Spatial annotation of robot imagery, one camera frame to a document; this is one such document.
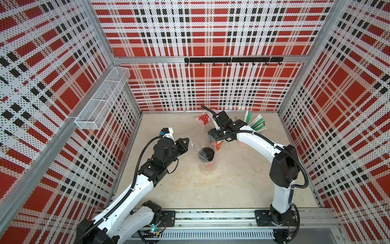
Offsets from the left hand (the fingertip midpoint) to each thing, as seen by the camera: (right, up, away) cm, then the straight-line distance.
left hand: (191, 139), depth 76 cm
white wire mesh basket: (-60, +13, +13) cm, 63 cm away
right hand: (+15, +2, +13) cm, 20 cm away
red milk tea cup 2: (+15, -4, +13) cm, 20 cm away
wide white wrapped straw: (+39, +11, +16) cm, 44 cm away
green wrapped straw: (+40, +9, +15) cm, 44 cm away
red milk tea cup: (+8, -8, -3) cm, 11 cm away
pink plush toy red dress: (+7, +13, +35) cm, 38 cm away
